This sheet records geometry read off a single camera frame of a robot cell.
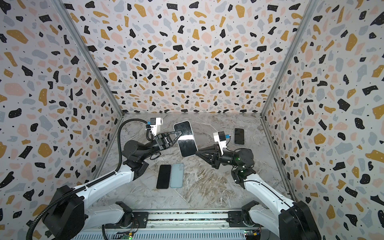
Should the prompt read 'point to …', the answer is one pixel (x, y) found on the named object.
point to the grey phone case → (177, 175)
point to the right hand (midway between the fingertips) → (195, 156)
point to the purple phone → (163, 182)
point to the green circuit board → (123, 235)
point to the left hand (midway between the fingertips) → (180, 134)
